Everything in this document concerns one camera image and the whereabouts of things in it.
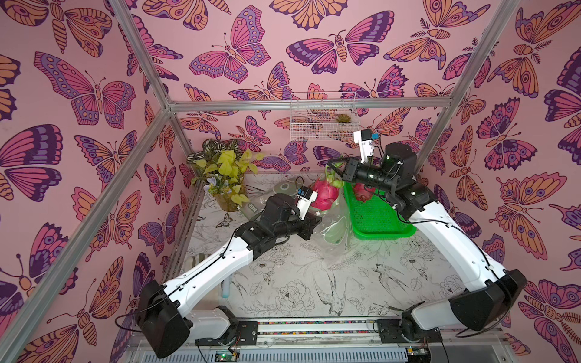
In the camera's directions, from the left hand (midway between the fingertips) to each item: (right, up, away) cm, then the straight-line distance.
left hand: (323, 219), depth 72 cm
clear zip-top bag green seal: (+3, -6, +1) cm, 6 cm away
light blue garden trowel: (-34, -26, +10) cm, 44 cm away
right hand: (+1, +18, -7) cm, 19 cm away
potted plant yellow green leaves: (-38, +19, +17) cm, 46 cm away
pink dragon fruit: (+1, +9, 0) cm, 9 cm away
